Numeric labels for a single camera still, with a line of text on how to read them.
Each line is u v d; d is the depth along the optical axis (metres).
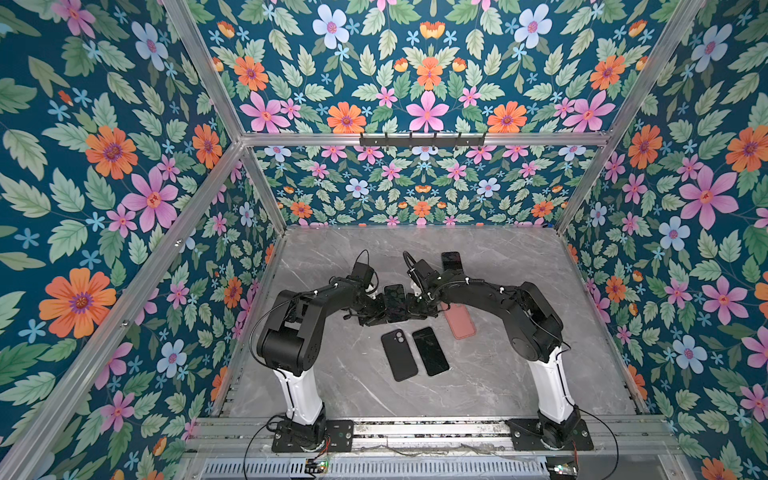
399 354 0.88
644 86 0.80
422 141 0.93
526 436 0.73
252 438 0.72
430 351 0.89
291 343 0.50
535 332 0.54
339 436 0.73
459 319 0.95
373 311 0.84
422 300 0.82
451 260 1.05
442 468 0.77
